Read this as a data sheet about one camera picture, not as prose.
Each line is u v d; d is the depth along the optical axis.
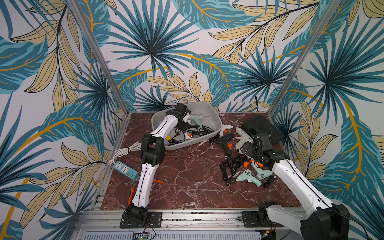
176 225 0.72
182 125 0.93
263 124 1.08
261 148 0.62
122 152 0.95
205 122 1.10
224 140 1.03
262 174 0.86
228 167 0.90
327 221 0.38
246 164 0.90
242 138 1.00
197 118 1.11
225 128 1.09
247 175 0.87
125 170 0.87
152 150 0.63
